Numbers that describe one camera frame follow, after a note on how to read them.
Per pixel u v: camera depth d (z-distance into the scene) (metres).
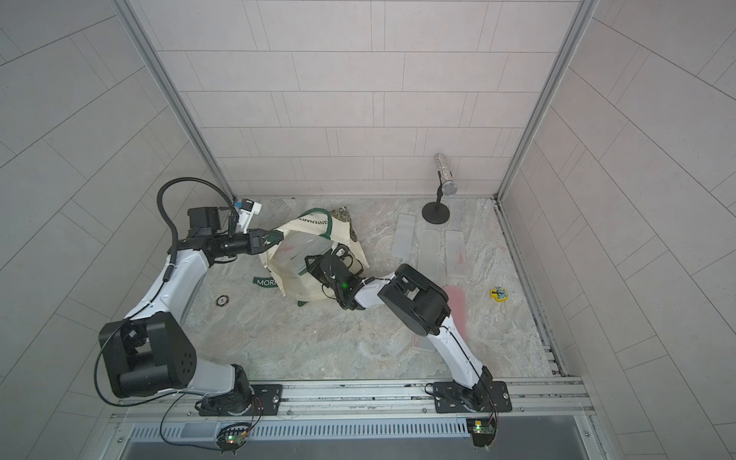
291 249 0.94
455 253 0.99
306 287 0.90
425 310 0.54
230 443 0.64
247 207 0.72
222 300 0.88
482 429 0.68
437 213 1.11
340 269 0.72
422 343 0.78
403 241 1.02
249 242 0.69
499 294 0.89
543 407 0.73
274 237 0.76
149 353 0.43
